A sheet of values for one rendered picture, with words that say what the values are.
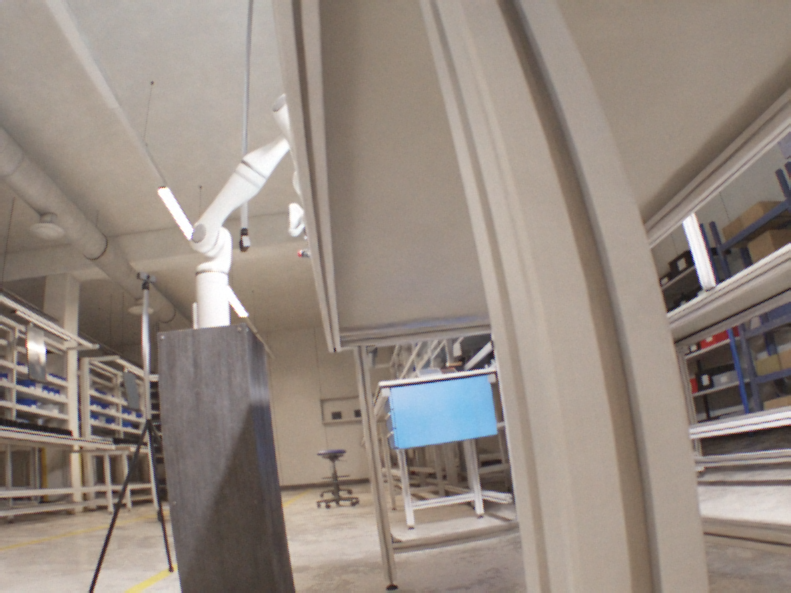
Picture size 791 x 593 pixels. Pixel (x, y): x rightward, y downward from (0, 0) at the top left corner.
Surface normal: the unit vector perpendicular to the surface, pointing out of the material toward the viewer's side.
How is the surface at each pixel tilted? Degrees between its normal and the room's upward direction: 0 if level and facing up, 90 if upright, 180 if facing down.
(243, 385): 90
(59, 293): 90
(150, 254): 90
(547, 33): 90
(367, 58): 180
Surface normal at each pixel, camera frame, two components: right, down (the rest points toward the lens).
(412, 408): 0.07, -0.29
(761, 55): 0.13, 0.95
